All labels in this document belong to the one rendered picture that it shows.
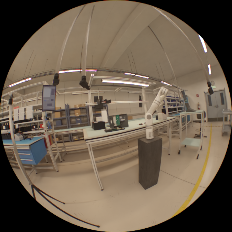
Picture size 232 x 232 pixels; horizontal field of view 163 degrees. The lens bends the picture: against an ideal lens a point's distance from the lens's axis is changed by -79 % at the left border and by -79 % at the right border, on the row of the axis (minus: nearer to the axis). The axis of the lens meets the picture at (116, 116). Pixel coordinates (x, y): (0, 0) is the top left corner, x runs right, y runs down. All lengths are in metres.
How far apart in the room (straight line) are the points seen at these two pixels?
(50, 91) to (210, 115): 8.06
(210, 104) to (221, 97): 1.14
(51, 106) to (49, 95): 0.21
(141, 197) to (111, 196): 0.44
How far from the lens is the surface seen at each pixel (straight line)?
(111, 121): 1.34
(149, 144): 0.97
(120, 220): 1.26
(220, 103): 7.21
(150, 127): 1.03
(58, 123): 4.97
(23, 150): 1.71
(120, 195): 1.44
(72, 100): 5.36
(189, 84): 7.43
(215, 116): 7.22
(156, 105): 1.06
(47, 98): 1.78
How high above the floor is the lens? 1.20
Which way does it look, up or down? level
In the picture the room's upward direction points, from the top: 7 degrees counter-clockwise
